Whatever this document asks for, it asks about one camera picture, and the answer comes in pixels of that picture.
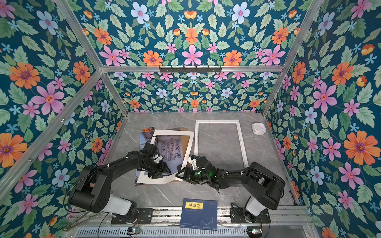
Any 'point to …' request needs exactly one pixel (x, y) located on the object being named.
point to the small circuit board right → (254, 230)
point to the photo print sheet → (168, 147)
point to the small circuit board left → (133, 230)
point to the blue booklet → (200, 214)
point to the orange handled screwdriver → (149, 129)
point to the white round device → (258, 128)
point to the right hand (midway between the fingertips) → (177, 177)
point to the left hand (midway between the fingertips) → (170, 172)
